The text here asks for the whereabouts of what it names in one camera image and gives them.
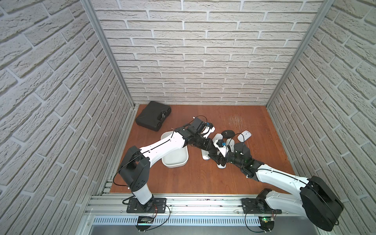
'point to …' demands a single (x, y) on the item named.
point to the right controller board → (267, 223)
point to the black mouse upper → (228, 133)
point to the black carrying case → (153, 115)
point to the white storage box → (177, 159)
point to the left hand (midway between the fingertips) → (216, 146)
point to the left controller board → (145, 219)
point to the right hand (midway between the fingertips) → (213, 150)
